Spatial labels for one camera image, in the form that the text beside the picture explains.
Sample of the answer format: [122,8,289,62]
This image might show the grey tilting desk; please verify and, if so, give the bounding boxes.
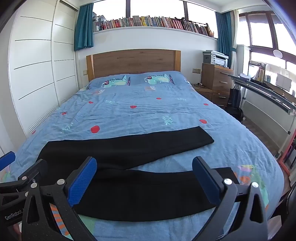
[228,73,296,161]

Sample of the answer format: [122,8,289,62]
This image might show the red metal rack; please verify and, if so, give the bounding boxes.
[279,141,296,178]

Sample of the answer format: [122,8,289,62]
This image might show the blue printed bed sheet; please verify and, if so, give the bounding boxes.
[0,71,285,241]

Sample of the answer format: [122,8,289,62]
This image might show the wooden nightstand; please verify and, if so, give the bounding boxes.
[193,85,213,101]

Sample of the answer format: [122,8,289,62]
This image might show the white printer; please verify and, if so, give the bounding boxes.
[203,50,230,68]

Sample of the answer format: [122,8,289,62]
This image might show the black backpack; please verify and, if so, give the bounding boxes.
[225,106,245,121]

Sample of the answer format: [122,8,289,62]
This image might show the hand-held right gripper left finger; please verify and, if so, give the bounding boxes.
[22,156,97,241]

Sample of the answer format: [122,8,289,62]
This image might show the teal curtain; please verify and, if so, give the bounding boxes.
[73,4,94,51]
[215,11,237,69]

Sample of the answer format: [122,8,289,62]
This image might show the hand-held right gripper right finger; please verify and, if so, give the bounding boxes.
[192,156,269,241]

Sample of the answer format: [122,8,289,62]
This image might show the dinosaur print pillow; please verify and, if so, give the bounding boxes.
[88,75,132,89]
[138,71,186,86]

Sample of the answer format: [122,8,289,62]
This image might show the row of books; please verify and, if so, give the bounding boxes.
[93,15,214,37]

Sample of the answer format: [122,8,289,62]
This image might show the wooden headboard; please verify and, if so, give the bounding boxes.
[86,49,181,82]

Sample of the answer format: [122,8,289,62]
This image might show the black tote bag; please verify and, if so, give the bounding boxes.
[229,84,242,108]

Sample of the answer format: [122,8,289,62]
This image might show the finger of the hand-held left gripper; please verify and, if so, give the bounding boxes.
[0,152,16,171]
[17,159,48,189]

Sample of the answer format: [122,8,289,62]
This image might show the stack of folders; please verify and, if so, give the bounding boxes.
[248,61,267,82]

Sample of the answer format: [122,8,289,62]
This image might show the black pants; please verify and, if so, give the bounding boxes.
[36,126,241,222]

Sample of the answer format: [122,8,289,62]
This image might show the white tall cabinet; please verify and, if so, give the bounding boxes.
[236,45,251,77]

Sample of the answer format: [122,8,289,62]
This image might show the brown framed window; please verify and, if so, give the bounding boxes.
[92,0,219,39]
[238,10,296,72]

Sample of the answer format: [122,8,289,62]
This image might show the white wardrobe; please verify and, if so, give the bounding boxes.
[8,0,80,138]

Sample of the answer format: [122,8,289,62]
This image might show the person's left hand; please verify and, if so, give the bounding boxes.
[13,224,22,240]

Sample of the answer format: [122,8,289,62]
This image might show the wooden chest of drawers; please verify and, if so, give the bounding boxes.
[201,63,234,108]

